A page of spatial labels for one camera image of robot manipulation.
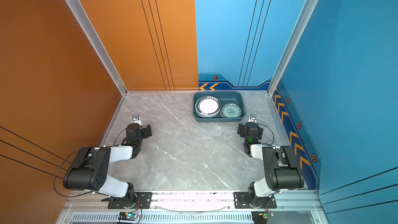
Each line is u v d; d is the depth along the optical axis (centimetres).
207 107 106
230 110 105
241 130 87
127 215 71
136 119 81
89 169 46
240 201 72
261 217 71
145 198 74
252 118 81
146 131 86
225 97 116
